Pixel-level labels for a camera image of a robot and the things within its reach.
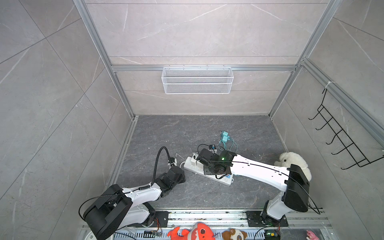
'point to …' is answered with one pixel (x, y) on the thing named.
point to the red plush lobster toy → (197, 231)
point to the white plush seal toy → (286, 159)
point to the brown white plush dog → (234, 234)
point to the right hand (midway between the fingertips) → (208, 168)
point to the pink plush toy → (311, 235)
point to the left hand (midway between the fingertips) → (184, 170)
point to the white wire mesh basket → (197, 80)
